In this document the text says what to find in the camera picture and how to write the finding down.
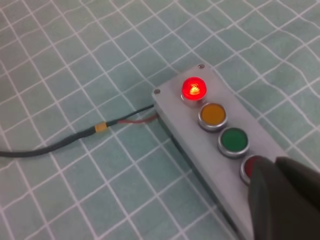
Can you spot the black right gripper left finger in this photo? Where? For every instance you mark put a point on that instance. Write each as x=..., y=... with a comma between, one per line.
x=277, y=210

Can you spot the cyan checkered tablecloth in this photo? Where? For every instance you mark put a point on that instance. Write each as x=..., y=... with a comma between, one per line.
x=66, y=65

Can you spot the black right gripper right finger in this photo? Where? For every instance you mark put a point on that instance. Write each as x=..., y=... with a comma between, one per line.
x=305, y=180

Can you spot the grey button switch box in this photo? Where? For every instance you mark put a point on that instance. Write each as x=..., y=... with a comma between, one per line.
x=220, y=171

